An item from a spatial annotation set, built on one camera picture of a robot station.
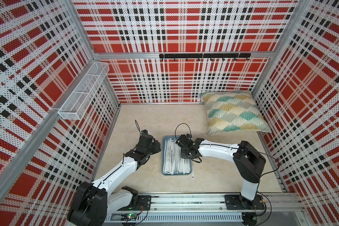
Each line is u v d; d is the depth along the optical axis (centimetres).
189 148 68
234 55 88
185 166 86
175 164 86
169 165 86
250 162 47
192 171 84
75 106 91
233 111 93
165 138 99
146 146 66
